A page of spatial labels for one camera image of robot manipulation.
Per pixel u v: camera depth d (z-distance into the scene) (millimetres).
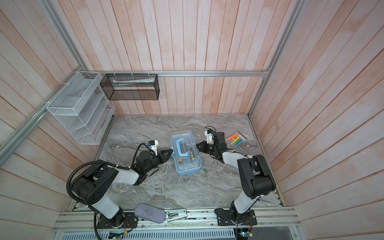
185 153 852
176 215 732
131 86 1033
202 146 820
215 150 744
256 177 477
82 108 731
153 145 817
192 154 871
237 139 1044
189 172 858
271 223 735
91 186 471
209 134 865
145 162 701
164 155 813
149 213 730
